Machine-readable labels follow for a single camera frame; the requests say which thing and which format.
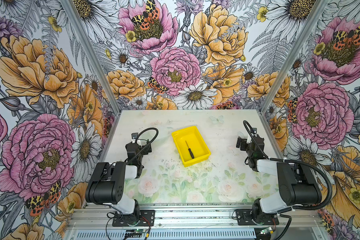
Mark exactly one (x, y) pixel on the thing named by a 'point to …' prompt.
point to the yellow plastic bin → (195, 141)
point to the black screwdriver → (190, 152)
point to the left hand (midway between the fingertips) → (141, 144)
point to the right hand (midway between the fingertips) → (246, 141)
